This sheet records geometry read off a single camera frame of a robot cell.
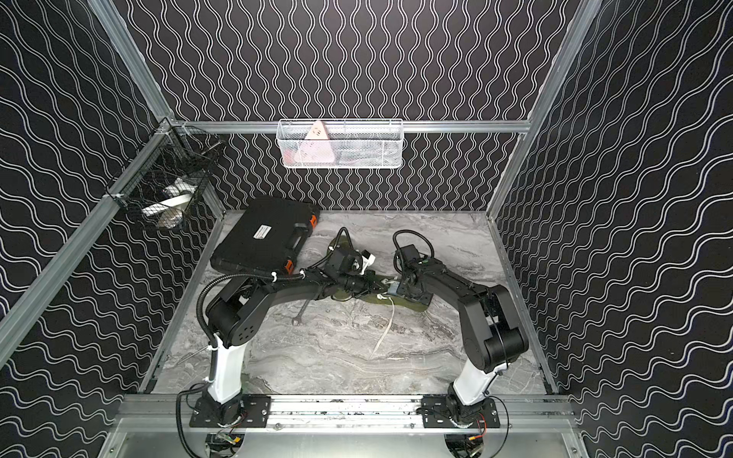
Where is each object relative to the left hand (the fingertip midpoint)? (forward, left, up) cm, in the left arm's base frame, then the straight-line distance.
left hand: (389, 285), depth 88 cm
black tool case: (+19, +44, -3) cm, 48 cm away
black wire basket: (+34, +73, +21) cm, 83 cm away
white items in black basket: (+9, +64, +18) cm, 67 cm away
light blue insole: (+2, -2, -4) cm, 5 cm away
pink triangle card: (+33, +26, +25) cm, 49 cm away
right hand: (+2, -8, -7) cm, 11 cm away
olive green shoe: (+21, +19, -5) cm, 28 cm away
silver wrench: (-9, +28, -10) cm, 31 cm away
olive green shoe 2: (-3, 0, -2) cm, 4 cm away
